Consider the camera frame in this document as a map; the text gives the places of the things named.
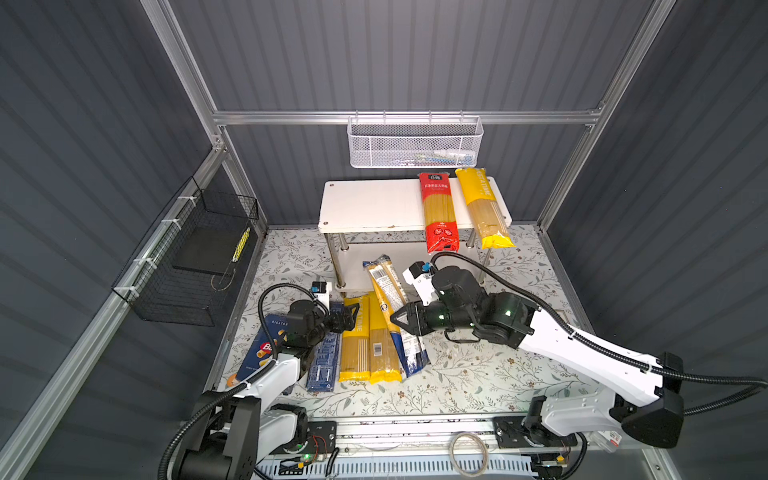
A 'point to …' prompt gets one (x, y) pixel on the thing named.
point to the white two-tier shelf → (382, 219)
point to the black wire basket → (183, 275)
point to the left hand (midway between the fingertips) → (348, 306)
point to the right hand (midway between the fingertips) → (397, 318)
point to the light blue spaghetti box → (324, 362)
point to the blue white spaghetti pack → (409, 348)
